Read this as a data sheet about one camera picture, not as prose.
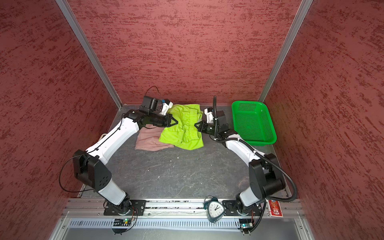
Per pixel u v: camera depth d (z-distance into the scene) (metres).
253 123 1.10
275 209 0.73
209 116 0.79
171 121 0.71
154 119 0.67
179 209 0.76
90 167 0.43
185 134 0.81
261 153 0.48
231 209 0.74
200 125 0.83
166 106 0.74
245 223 0.71
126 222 0.70
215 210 0.70
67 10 0.72
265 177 0.45
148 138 0.97
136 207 0.74
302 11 0.72
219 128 0.67
